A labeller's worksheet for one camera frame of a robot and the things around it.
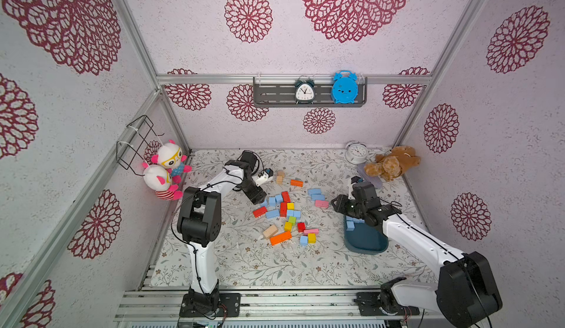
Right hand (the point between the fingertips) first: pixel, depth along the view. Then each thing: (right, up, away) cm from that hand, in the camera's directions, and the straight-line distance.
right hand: (332, 200), depth 86 cm
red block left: (-30, -7, +10) cm, 32 cm away
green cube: (-16, -9, +6) cm, 19 cm away
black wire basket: (-72, +25, -7) cm, 76 cm away
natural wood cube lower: (-21, +7, +20) cm, 30 cm away
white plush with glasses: (-67, +17, +7) cm, 69 cm away
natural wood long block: (-25, -14, +4) cm, 28 cm away
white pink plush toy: (-67, +9, -3) cm, 68 cm away
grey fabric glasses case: (+19, +12, +22) cm, 32 cm away
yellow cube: (-16, -4, +11) cm, 20 cm away
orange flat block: (-13, +5, +20) cm, 25 cm away
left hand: (-32, +1, +11) cm, 34 cm away
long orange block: (-20, -16, +2) cm, 26 cm away
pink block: (-1, -3, +12) cm, 13 cm away
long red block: (-18, 0, +15) cm, 24 cm away
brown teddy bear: (+28, +14, +8) cm, 33 cm away
